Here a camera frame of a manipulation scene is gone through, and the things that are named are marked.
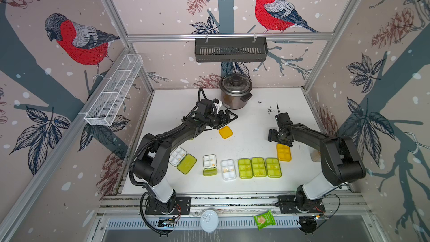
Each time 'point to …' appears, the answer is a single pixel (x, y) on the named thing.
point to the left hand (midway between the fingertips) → (236, 117)
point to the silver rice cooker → (235, 90)
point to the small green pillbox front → (210, 165)
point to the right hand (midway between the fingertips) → (275, 136)
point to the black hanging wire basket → (230, 50)
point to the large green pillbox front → (258, 167)
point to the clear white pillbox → (229, 170)
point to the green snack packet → (265, 220)
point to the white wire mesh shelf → (103, 109)
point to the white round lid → (209, 220)
